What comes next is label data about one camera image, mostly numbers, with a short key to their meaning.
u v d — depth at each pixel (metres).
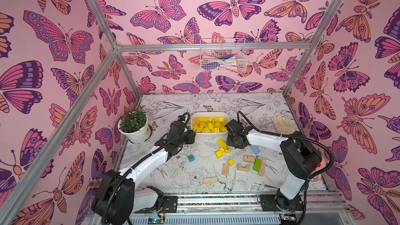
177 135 0.66
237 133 0.71
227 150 0.90
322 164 0.74
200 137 0.98
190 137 0.76
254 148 0.92
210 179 0.81
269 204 0.73
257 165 0.86
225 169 0.85
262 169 0.84
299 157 0.47
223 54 0.95
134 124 0.83
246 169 0.83
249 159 0.85
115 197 0.40
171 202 0.74
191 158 0.88
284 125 1.02
